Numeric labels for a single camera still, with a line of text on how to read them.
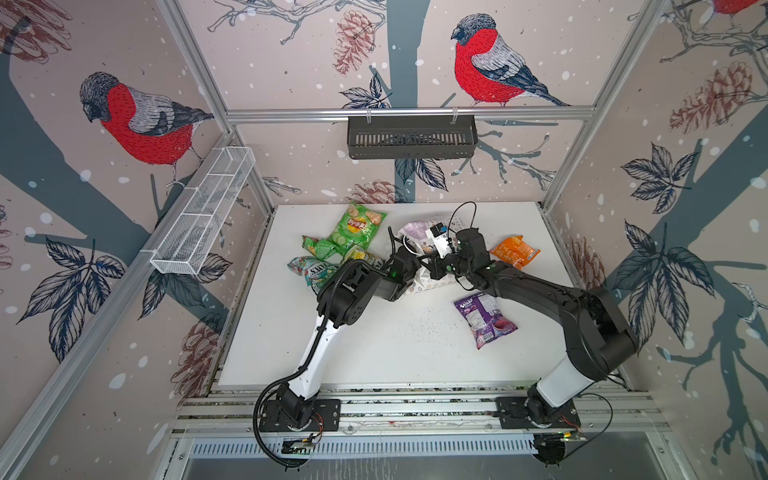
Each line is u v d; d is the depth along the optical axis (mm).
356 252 987
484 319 854
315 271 949
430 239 796
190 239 712
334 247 1024
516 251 1007
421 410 748
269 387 684
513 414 728
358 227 1065
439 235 778
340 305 602
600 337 456
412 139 1047
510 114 942
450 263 766
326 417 731
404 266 835
